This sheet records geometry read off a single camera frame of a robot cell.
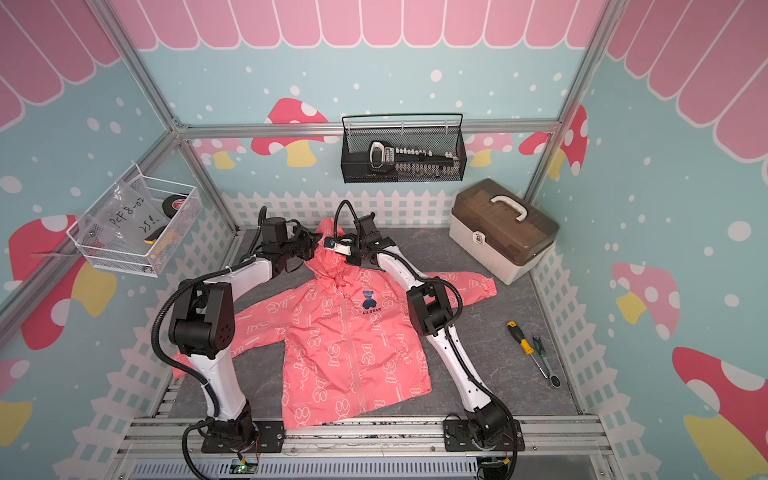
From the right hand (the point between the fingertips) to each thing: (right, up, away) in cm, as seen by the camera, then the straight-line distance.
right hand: (340, 247), depth 105 cm
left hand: (-3, +4, -9) cm, 10 cm away
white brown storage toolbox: (+52, +5, -12) cm, 54 cm away
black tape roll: (-41, +11, -25) cm, 49 cm away
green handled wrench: (+64, -38, -22) cm, 77 cm away
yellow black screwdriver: (+58, -30, -16) cm, 67 cm away
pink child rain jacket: (+4, -27, -13) cm, 30 cm away
